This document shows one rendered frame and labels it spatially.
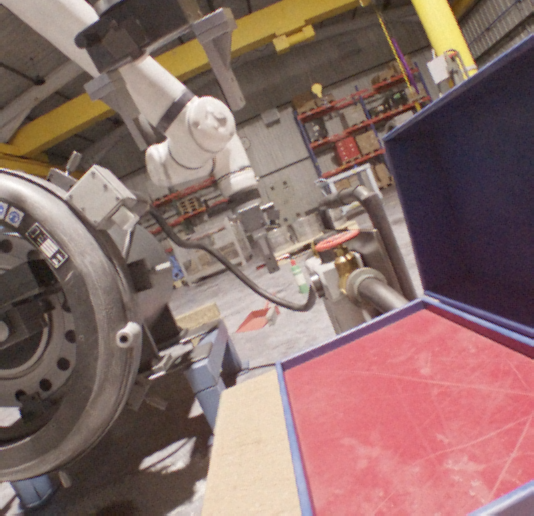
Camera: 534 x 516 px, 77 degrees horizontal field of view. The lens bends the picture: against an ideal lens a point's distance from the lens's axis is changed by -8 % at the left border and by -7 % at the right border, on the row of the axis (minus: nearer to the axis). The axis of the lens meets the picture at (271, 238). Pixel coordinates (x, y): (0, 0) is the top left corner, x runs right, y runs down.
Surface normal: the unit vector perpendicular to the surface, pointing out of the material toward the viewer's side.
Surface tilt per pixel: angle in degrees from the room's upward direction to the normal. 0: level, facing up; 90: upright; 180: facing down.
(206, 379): 90
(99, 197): 90
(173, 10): 114
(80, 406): 90
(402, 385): 0
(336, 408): 0
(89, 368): 90
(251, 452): 0
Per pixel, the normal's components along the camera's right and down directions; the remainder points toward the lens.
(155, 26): -0.17, 0.55
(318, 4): -0.05, 0.07
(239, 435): -0.39, -0.92
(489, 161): -0.96, 0.28
